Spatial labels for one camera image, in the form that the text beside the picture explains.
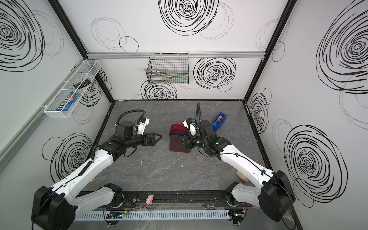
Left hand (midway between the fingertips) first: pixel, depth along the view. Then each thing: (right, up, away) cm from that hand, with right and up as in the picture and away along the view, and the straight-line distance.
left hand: (156, 136), depth 78 cm
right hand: (+13, -2, -3) cm, 13 cm away
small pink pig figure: (-2, -31, -6) cm, 32 cm away
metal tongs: (+4, +36, +9) cm, 38 cm away
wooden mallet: (+48, -23, +1) cm, 53 cm away
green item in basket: (+12, +34, +9) cm, 37 cm away
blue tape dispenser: (+40, +6, +24) cm, 47 cm away
